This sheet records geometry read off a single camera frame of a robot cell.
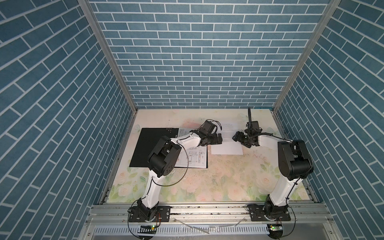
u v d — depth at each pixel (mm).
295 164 504
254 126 806
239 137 909
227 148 1027
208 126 784
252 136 737
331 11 722
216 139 882
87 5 696
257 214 734
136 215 735
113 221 741
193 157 940
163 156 559
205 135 771
